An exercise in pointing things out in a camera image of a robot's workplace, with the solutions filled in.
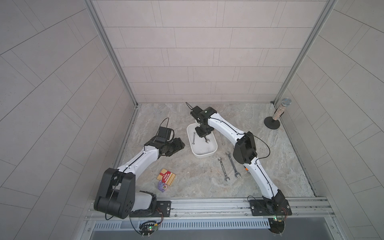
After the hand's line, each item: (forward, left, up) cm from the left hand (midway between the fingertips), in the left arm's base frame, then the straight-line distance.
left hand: (184, 144), depth 87 cm
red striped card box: (-17, +8, -4) cm, 20 cm away
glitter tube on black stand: (+20, -61, -4) cm, 65 cm away
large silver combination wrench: (-15, -30, -6) cm, 34 cm away
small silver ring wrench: (+8, -6, -5) cm, 11 cm away
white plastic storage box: (0, -9, -4) cm, 10 cm away
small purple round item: (-22, +10, -3) cm, 25 cm away
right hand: (+9, -11, -2) cm, 15 cm away
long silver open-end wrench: (-17, -24, -6) cm, 30 cm away
